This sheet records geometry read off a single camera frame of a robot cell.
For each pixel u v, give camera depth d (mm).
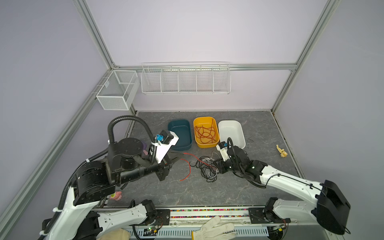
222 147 717
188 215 754
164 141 386
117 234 695
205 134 1058
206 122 1119
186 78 967
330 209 407
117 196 774
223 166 705
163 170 415
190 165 884
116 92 966
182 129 1110
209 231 706
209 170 890
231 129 1084
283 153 936
